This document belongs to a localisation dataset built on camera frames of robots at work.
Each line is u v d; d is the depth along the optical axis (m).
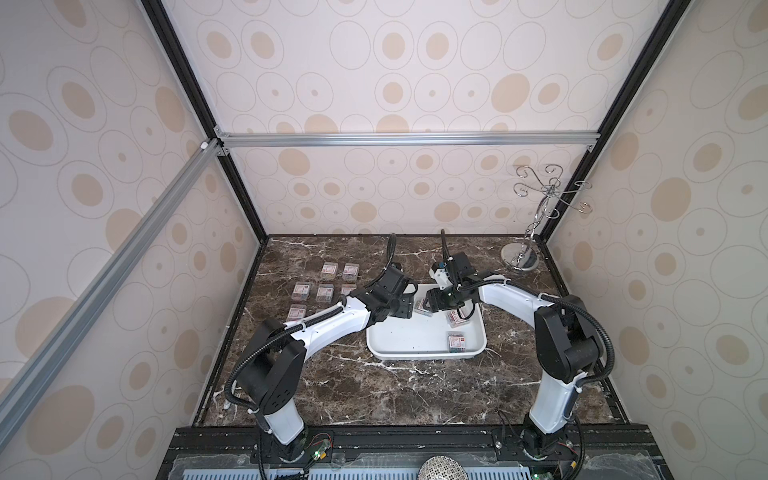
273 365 0.45
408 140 0.90
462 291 0.71
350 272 1.06
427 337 0.92
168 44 0.71
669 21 0.69
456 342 0.89
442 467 0.69
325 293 1.00
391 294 0.67
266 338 0.46
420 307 0.95
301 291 1.01
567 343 0.50
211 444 0.74
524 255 1.10
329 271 1.06
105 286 0.54
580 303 0.51
